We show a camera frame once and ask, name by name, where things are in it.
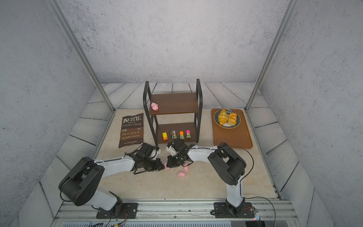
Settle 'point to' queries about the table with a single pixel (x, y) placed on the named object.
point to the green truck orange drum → (181, 135)
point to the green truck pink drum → (188, 134)
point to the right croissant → (232, 118)
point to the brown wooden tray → (238, 137)
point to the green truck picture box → (174, 135)
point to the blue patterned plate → (226, 125)
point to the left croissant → (223, 117)
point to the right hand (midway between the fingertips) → (167, 166)
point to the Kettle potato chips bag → (132, 130)
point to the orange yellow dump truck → (165, 136)
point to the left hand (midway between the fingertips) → (166, 168)
